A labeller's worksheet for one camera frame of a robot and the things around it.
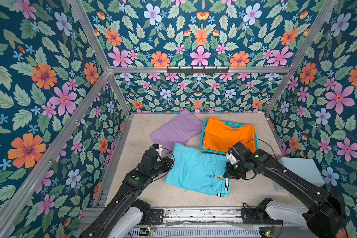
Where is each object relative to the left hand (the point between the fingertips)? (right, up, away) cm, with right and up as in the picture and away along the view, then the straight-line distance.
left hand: (175, 160), depth 76 cm
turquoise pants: (+9, -6, +3) cm, 11 cm away
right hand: (+25, -7, -1) cm, 26 cm away
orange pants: (+27, +11, +21) cm, 36 cm away
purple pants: (0, +16, +32) cm, 36 cm away
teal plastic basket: (+37, +19, +25) cm, 49 cm away
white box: (+78, -7, +12) cm, 79 cm away
